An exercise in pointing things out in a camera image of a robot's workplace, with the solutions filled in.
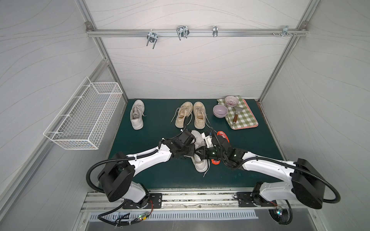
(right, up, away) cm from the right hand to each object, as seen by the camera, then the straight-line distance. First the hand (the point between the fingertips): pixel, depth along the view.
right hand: (193, 151), depth 77 cm
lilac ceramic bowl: (+22, +22, +34) cm, 46 cm away
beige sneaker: (-5, +22, +25) cm, 34 cm away
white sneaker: (+4, -7, -1) cm, 8 cm away
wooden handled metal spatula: (+37, +24, +37) cm, 58 cm away
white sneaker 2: (-40, +20, +24) cm, 51 cm away
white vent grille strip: (-8, -30, -7) cm, 32 cm away
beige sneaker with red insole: (+6, +20, +28) cm, 35 cm away
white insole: (+8, +7, -5) cm, 12 cm away
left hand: (0, -1, +7) cm, 7 cm away
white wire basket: (-54, +16, -9) cm, 57 cm away
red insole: (+22, +6, +21) cm, 31 cm away
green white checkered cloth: (+41, +17, +31) cm, 54 cm away
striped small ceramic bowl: (+33, +31, +40) cm, 61 cm away
